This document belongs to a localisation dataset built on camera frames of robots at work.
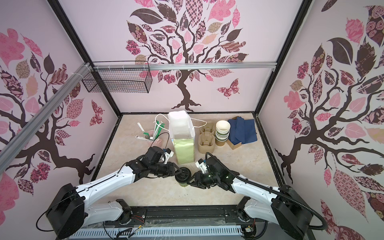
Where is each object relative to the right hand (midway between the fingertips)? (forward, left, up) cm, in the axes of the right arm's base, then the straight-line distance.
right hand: (188, 182), depth 75 cm
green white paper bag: (+32, +4, -4) cm, 33 cm away
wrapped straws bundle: (+31, +19, +6) cm, 37 cm away
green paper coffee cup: (+1, +3, -5) cm, 6 cm away
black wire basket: (+60, +46, +25) cm, 80 cm away
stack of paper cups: (+27, -20, +7) cm, 34 cm away
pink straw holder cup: (+27, +22, +1) cm, 35 cm away
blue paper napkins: (+37, -37, -5) cm, 52 cm away
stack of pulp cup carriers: (+28, -11, -1) cm, 30 cm away
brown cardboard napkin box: (+26, -28, -6) cm, 39 cm away
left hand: (+4, +5, 0) cm, 7 cm away
